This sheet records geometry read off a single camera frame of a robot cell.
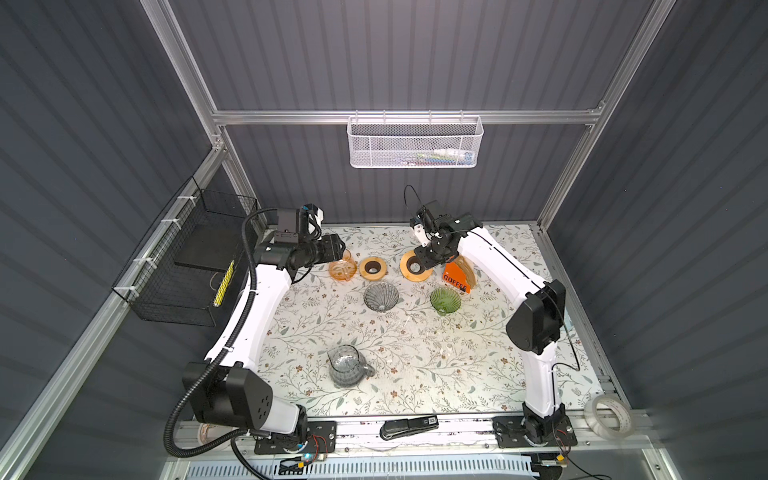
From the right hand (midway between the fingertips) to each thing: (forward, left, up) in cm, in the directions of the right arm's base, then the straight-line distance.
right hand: (427, 261), depth 89 cm
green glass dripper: (-4, -7, -16) cm, 18 cm away
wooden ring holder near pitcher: (+5, +18, -14) cm, 23 cm away
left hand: (-3, +26, +11) cm, 28 cm away
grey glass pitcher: (-26, +23, -15) cm, 38 cm away
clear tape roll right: (-37, -47, -14) cm, 62 cm away
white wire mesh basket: (+60, +3, +4) cm, 60 cm away
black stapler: (-42, +10, -10) cm, 44 cm away
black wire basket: (-13, +62, +13) cm, 65 cm away
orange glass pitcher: (+10, +29, -17) cm, 35 cm away
